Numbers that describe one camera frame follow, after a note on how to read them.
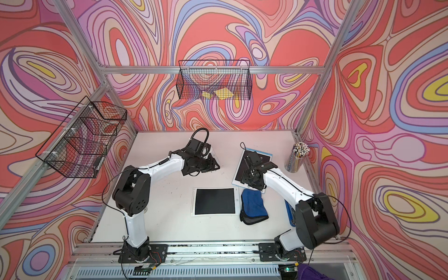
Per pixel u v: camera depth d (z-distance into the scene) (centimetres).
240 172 99
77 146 73
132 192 50
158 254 73
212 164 83
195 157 75
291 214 82
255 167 65
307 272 66
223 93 91
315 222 42
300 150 87
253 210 84
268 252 72
